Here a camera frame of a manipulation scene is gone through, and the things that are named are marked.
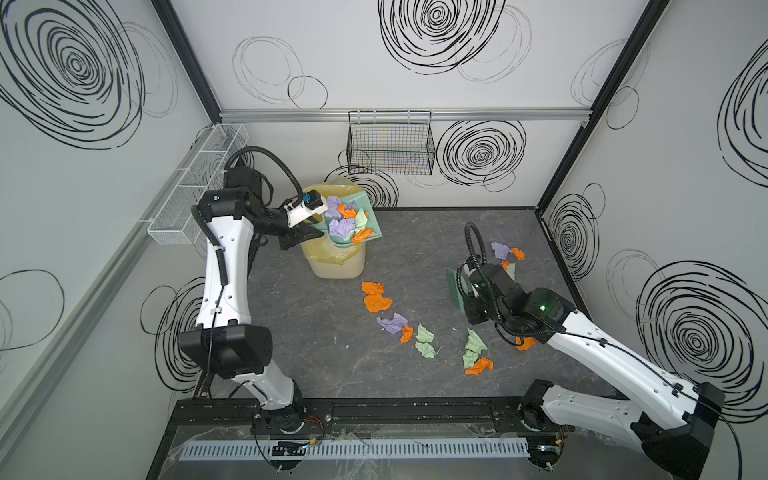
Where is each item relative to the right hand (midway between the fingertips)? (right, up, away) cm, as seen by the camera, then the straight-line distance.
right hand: (463, 302), depth 74 cm
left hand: (-37, +19, -2) cm, 42 cm away
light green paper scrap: (+24, +5, +28) cm, 37 cm away
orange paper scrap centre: (-24, 0, +22) cm, 32 cm away
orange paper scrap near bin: (-23, -4, +20) cm, 31 cm away
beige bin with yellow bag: (-35, +10, +13) cm, 39 cm away
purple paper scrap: (+22, +11, +33) cm, 41 cm away
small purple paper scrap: (-17, -10, +15) cm, 25 cm away
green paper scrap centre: (-9, -13, +13) cm, 20 cm away
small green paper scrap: (-8, -16, +10) cm, 20 cm away
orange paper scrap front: (+6, -20, +7) cm, 22 cm away
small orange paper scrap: (+28, +10, +31) cm, 43 cm away
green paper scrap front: (+5, -15, +10) cm, 19 cm away
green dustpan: (-28, +20, -4) cm, 35 cm away
